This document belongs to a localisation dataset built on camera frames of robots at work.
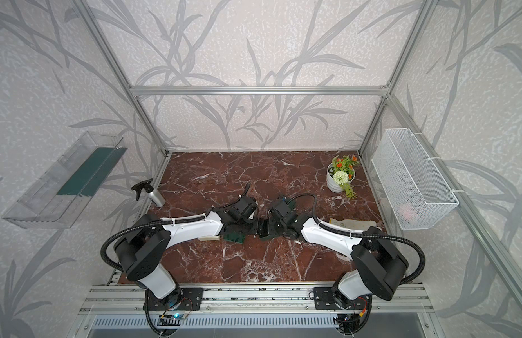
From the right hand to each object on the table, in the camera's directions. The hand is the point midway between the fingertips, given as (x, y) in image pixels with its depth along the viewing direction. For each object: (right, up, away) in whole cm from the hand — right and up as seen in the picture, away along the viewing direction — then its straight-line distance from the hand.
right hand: (268, 225), depth 86 cm
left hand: (-3, -2, +2) cm, 4 cm away
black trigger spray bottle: (-52, +16, +1) cm, 54 cm away
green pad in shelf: (-56, +22, -20) cm, 64 cm away
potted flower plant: (+32, +21, +5) cm, 38 cm away
